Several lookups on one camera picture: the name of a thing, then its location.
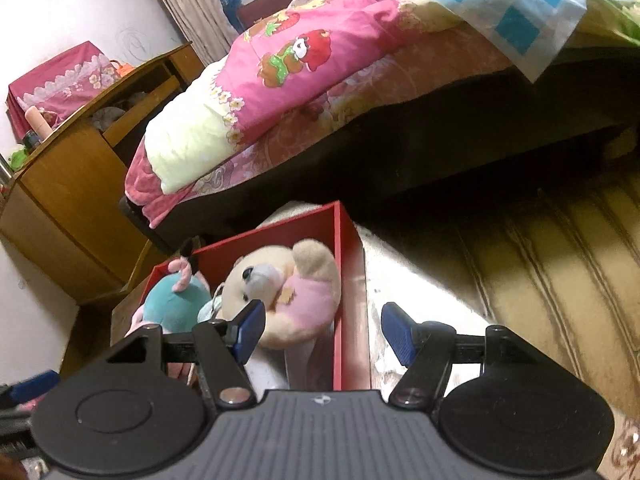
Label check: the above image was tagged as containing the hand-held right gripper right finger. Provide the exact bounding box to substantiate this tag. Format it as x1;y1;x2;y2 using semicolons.
381;302;526;408

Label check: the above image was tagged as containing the blue cloth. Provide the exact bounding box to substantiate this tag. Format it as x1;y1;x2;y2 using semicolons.
216;0;243;28

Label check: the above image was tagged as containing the red cardboard box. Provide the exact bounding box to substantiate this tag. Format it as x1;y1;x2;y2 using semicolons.
127;200;372;391

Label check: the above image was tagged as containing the cream teddy bear pink shirt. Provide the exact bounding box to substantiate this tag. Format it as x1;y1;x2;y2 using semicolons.
215;238;342;351

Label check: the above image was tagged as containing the bed with pink quilt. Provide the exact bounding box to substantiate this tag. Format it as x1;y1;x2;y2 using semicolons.
124;0;640;228

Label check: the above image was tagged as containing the cream patterned tablecloth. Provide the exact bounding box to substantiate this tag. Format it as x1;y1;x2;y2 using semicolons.
112;200;640;480

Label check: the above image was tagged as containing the beige cylinder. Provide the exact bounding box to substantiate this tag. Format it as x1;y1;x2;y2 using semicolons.
25;107;51;141

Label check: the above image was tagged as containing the grey cloth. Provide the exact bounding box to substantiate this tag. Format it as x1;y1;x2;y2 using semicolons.
90;95;151;131

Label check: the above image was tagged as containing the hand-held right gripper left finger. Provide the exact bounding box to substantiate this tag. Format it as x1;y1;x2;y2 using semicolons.
105;299;266;407

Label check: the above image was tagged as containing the dark bed frame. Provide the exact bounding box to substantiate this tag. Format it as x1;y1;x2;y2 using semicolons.
119;45;640;256

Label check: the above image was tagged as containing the wooden desk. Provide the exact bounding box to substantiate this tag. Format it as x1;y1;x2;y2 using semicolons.
0;42;206;306

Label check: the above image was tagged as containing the blue white checked sheet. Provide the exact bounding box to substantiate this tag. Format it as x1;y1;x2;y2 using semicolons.
310;0;588;83

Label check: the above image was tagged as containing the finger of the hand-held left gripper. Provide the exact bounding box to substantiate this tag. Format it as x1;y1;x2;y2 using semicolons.
0;370;61;409

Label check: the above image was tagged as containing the pink lace-trimmed dust cover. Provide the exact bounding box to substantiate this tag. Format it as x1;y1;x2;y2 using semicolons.
7;41;123;128

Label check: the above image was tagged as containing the teal plush toy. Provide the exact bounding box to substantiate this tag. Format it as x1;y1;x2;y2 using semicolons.
125;255;213;336

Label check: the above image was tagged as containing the green toy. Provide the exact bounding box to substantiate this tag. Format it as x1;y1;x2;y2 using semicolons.
9;142;31;171

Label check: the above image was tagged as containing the beige curtain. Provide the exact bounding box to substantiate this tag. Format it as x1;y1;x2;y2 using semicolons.
135;0;236;68

